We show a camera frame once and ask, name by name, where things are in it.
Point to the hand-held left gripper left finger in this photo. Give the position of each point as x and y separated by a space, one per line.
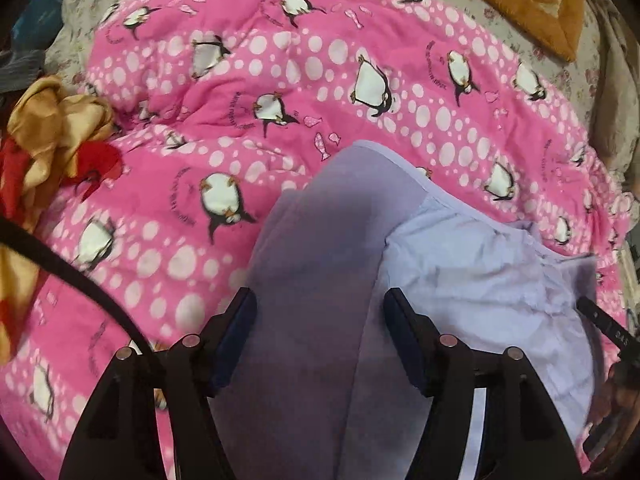
235 330

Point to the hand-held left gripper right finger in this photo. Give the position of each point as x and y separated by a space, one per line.
405 330

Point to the lavender garment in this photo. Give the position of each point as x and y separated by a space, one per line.
325 260

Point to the dark blue clothes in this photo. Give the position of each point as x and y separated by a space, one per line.
35 25

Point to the pink penguin print blanket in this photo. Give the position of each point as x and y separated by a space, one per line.
250 60

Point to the yellow and red cloth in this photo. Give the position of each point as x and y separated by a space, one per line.
45 120

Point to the orange patterned cushion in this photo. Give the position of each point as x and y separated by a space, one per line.
550 15

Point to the floral bed sheet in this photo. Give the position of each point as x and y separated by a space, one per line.
90 0

